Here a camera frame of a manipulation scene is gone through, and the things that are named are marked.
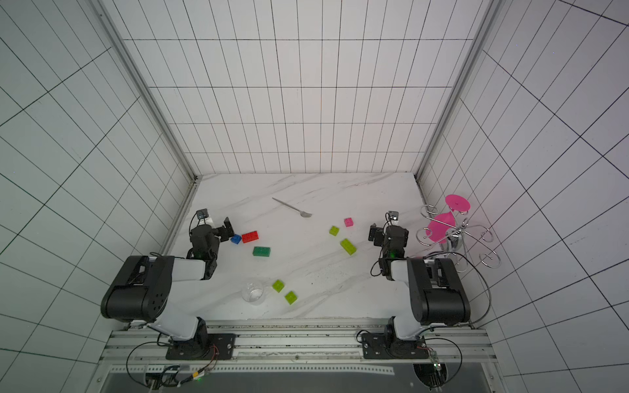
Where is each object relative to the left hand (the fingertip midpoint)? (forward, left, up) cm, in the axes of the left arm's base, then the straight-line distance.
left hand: (217, 223), depth 95 cm
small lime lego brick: (0, -47, -6) cm, 48 cm away
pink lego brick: (+4, -53, -4) cm, 54 cm away
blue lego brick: (-5, -8, -4) cm, 10 cm away
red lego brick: (-3, -13, -5) cm, 14 cm away
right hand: (+1, -69, +1) cm, 69 cm away
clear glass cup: (-25, -18, -5) cm, 31 cm away
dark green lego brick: (-10, -19, -5) cm, 21 cm away
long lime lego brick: (-7, -52, -5) cm, 53 cm away
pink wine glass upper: (-6, -84, +22) cm, 87 cm away
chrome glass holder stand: (-18, -79, +21) cm, 84 cm away
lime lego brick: (-22, -26, -5) cm, 35 cm away
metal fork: (+9, -34, -6) cm, 36 cm away
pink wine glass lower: (-16, -75, +21) cm, 79 cm away
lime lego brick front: (-27, -31, -5) cm, 41 cm away
